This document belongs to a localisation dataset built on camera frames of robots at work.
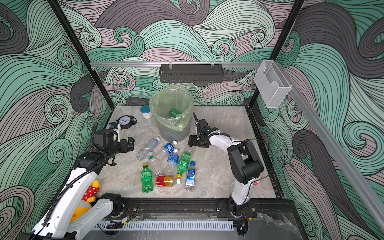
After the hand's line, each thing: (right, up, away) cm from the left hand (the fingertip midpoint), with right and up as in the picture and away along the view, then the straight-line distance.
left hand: (125, 139), depth 76 cm
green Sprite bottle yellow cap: (+11, -23, +1) cm, 26 cm away
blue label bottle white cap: (+20, -8, +14) cm, 26 cm away
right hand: (+36, -5, +18) cm, 41 cm away
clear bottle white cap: (+5, -11, +14) cm, 18 cm away
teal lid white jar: (0, +17, +33) cm, 37 cm away
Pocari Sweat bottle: (+24, -14, +9) cm, 29 cm away
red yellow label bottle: (+20, -23, +2) cm, 31 cm away
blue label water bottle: (+34, -21, +3) cm, 40 cm away
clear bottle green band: (+14, -19, +12) cm, 26 cm away
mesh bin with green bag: (+21, +19, +25) cm, 37 cm away
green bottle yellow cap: (+32, -13, +14) cm, 37 cm away
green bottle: (+23, +14, +24) cm, 37 cm away
